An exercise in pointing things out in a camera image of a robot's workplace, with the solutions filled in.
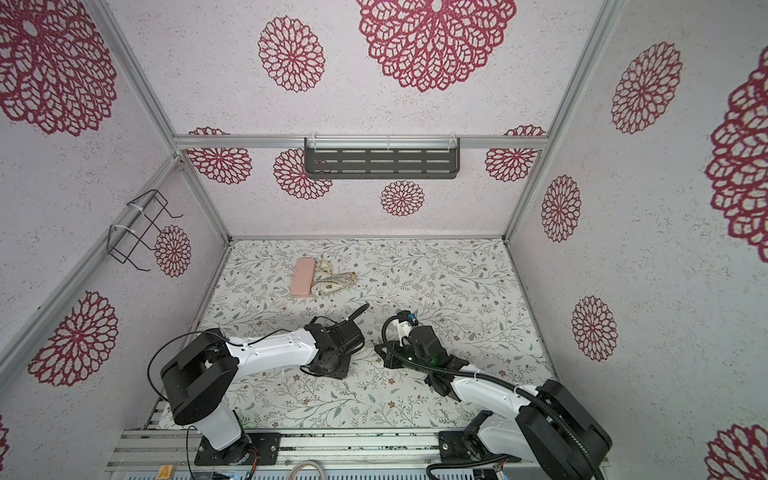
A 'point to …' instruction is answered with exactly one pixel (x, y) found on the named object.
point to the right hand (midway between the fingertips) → (374, 346)
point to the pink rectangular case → (303, 277)
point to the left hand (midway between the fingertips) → (336, 375)
